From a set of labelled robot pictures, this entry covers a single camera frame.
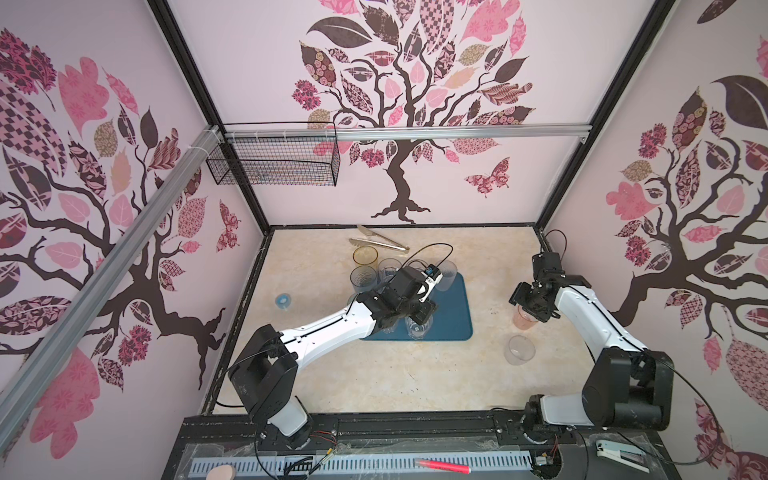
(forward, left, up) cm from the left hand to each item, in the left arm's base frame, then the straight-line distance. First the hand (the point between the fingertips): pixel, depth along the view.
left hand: (429, 305), depth 82 cm
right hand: (+4, -29, -4) cm, 30 cm away
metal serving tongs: (+33, +9, -13) cm, 36 cm away
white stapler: (-34, -45, -11) cm, 58 cm away
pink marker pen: (-36, -2, -13) cm, 38 cm away
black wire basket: (+45, +48, +19) cm, 68 cm away
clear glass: (+17, -9, -6) cm, 20 cm away
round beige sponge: (-37, +51, -15) cm, 65 cm away
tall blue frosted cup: (+13, +20, -7) cm, 25 cm away
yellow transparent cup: (+31, +21, -16) cm, 41 cm away
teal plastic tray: (+4, -10, -18) cm, 21 cm away
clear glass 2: (-2, +2, -12) cm, 13 cm away
